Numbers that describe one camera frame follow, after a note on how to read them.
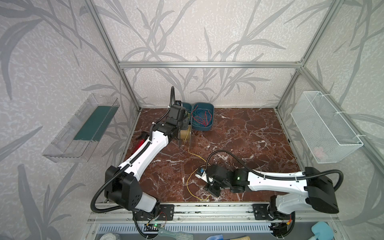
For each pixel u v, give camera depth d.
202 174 0.65
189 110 1.16
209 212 0.76
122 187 0.41
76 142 0.64
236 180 0.55
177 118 0.61
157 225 0.71
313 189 0.41
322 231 0.69
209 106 1.16
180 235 0.67
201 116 1.15
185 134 0.83
